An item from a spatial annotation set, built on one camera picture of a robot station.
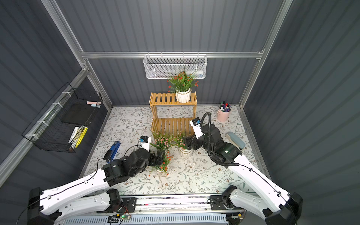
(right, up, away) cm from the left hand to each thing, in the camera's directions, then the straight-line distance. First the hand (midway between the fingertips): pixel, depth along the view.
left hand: (158, 153), depth 73 cm
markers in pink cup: (+44, +26, +29) cm, 59 cm away
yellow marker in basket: (-38, +9, -3) cm, 39 cm away
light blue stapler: (+48, +3, +20) cm, 53 cm away
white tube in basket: (-42, +10, -3) cm, 44 cm away
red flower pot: (+1, -11, +6) cm, 13 cm away
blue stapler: (-35, -5, +18) cm, 39 cm away
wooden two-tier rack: (+3, +13, +35) cm, 37 cm away
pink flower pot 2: (+11, +4, +9) cm, 15 cm away
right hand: (+18, +10, 0) cm, 21 cm away
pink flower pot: (0, +5, +9) cm, 10 cm away
